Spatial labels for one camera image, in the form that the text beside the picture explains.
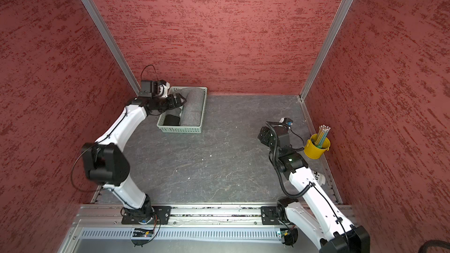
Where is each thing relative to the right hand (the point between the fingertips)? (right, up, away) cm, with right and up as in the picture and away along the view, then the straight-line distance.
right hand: (266, 134), depth 80 cm
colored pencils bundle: (+29, +1, +3) cm, 29 cm away
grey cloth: (-40, +11, +23) cm, 47 cm away
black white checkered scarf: (-52, +5, +22) cm, 57 cm away
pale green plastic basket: (-49, +1, +18) cm, 52 cm away
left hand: (-44, +14, +7) cm, 46 cm away
